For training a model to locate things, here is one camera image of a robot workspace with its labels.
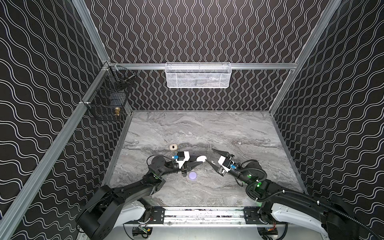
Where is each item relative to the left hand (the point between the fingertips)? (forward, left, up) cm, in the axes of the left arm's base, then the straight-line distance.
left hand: (204, 161), depth 67 cm
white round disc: (+1, +1, +1) cm, 2 cm away
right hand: (+4, -3, +1) cm, 5 cm away
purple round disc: (+3, +6, -22) cm, 23 cm away
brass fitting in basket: (+26, +48, +6) cm, 55 cm away
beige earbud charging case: (+21, +19, -21) cm, 35 cm away
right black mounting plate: (-16, -24, -25) cm, 38 cm away
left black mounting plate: (-17, +23, -24) cm, 37 cm away
